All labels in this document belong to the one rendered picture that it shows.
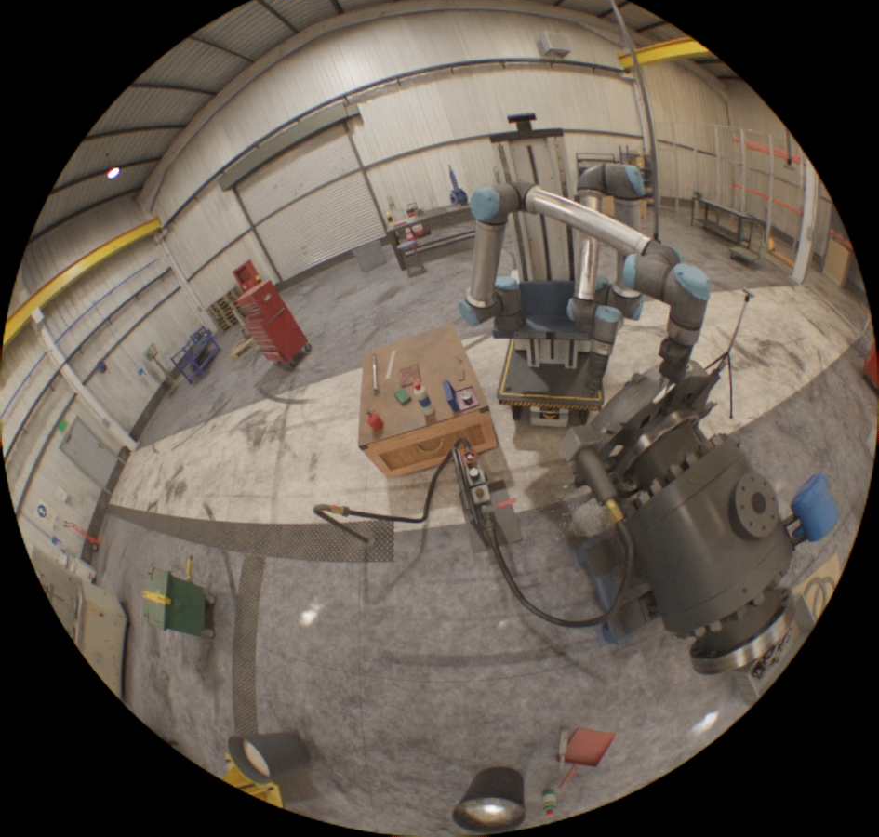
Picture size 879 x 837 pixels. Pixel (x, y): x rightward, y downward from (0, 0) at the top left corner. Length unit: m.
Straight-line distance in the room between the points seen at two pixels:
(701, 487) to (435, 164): 8.74
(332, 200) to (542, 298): 8.13
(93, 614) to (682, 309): 5.78
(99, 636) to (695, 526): 5.88
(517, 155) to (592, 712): 2.75
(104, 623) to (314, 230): 10.34
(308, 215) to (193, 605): 9.28
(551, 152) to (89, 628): 6.44
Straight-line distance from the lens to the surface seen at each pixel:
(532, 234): 1.55
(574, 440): 0.97
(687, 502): 0.98
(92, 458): 10.03
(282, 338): 3.99
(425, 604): 1.71
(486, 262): 1.14
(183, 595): 2.83
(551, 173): 1.50
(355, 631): 1.91
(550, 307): 1.62
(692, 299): 0.66
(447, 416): 1.55
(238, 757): 2.50
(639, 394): 0.99
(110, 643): 5.51
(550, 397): 1.75
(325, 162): 9.23
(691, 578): 1.02
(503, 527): 1.68
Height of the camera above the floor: 1.62
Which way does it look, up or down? 44 degrees down
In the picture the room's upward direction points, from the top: 22 degrees counter-clockwise
